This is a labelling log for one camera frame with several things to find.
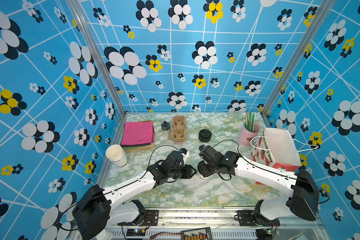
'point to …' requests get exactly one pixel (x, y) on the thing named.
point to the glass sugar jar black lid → (166, 129)
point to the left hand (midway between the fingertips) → (197, 172)
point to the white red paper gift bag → (277, 148)
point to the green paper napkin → (140, 146)
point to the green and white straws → (249, 121)
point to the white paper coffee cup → (202, 178)
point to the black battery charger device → (204, 233)
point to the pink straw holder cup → (245, 136)
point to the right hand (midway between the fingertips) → (205, 168)
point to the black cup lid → (205, 169)
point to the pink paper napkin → (138, 135)
